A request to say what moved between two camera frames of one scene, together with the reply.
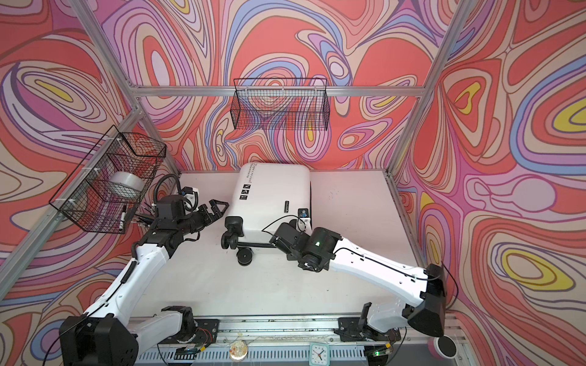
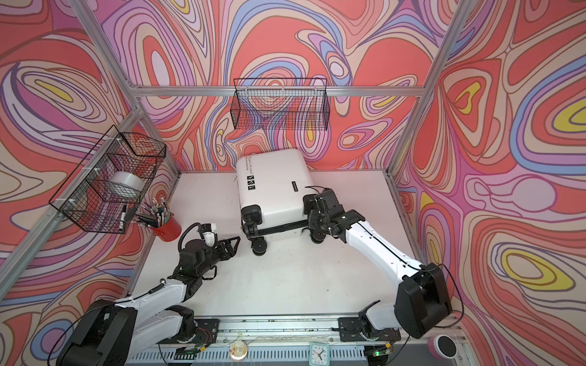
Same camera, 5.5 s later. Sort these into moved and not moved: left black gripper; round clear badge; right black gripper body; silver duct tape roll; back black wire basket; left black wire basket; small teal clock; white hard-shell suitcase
Moved: right black gripper body; white hard-shell suitcase; left black gripper
Not moved: silver duct tape roll; round clear badge; small teal clock; back black wire basket; left black wire basket
